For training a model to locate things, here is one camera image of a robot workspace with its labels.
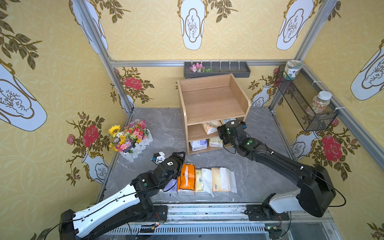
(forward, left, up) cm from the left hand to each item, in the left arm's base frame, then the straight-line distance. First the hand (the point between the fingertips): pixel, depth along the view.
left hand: (181, 155), depth 75 cm
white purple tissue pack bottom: (+12, -10, -11) cm, 19 cm away
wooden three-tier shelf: (+24, -13, +12) cm, 30 cm away
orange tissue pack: (-9, -2, -11) cm, 14 cm away
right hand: (+17, -20, +4) cm, 27 cm away
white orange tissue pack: (-9, -22, -13) cm, 27 cm away
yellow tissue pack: (-8, -11, -12) cm, 19 cm away
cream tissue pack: (+14, -16, +4) cm, 22 cm away
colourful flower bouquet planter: (+12, +29, -4) cm, 32 cm away
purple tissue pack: (-10, +6, -17) cm, 21 cm away
